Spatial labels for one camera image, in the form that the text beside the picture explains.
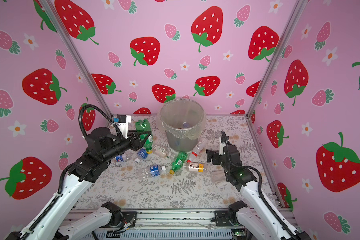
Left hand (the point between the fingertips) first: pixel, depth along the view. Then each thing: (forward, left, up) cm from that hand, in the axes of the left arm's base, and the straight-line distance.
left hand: (147, 131), depth 63 cm
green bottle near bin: (+2, -12, -32) cm, 34 cm away
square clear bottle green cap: (-5, -36, -37) cm, 52 cm away
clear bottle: (+29, -16, -29) cm, 44 cm away
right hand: (+3, -32, -19) cm, 37 cm away
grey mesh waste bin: (+12, -12, -27) cm, 32 cm away
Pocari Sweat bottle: (+7, +11, -32) cm, 35 cm away
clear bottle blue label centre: (-4, +2, -33) cm, 33 cm away
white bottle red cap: (+15, -26, -33) cm, 45 cm away
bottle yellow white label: (-1, -22, -31) cm, 38 cm away
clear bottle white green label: (+11, -3, -35) cm, 37 cm away
